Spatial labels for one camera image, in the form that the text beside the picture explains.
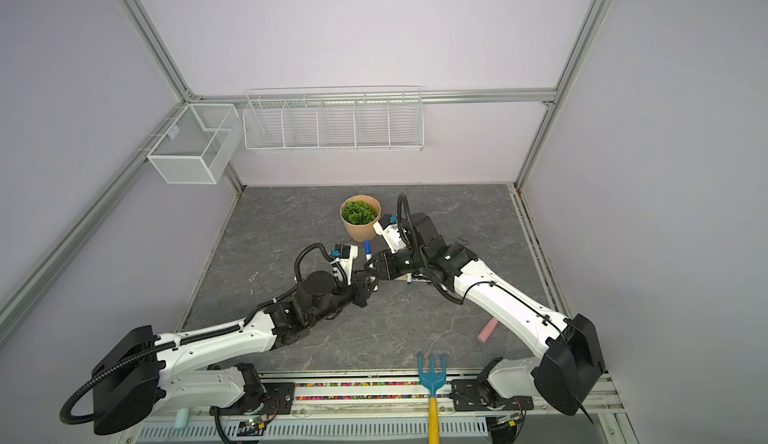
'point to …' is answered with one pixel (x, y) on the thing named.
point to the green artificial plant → (359, 213)
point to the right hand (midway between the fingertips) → (369, 267)
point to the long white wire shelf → (361, 118)
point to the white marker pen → (409, 278)
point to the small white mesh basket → (197, 143)
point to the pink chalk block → (487, 332)
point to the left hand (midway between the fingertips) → (382, 277)
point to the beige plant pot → (361, 233)
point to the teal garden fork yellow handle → (433, 382)
